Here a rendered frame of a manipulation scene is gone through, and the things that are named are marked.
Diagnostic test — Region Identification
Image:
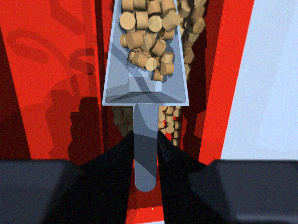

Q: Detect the grey scoop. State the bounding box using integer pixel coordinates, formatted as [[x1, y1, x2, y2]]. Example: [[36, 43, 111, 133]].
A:
[[102, 0, 189, 192]]

